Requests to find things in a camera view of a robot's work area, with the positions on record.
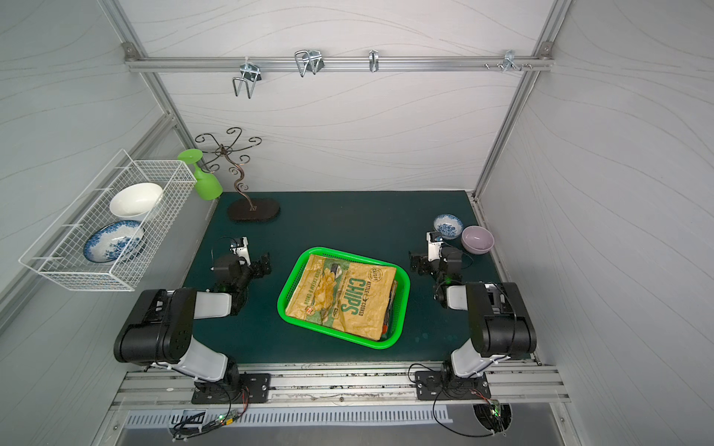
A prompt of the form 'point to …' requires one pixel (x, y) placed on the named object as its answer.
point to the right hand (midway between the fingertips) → (426, 247)
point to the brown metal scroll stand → (260, 209)
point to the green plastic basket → (399, 311)
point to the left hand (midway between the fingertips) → (256, 254)
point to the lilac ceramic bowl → (477, 240)
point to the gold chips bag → (354, 297)
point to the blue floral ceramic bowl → (448, 226)
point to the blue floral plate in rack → (116, 242)
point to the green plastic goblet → (207, 186)
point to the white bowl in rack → (136, 200)
